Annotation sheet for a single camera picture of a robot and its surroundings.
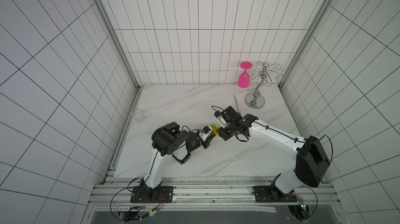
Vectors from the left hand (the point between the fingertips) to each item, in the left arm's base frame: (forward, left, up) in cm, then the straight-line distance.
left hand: (211, 133), depth 94 cm
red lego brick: (-5, -2, +14) cm, 15 cm away
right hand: (-2, -5, +10) cm, 11 cm away
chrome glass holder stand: (+26, -32, +2) cm, 41 cm away
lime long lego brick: (-4, -1, +13) cm, 14 cm away
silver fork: (+23, -19, 0) cm, 30 cm away
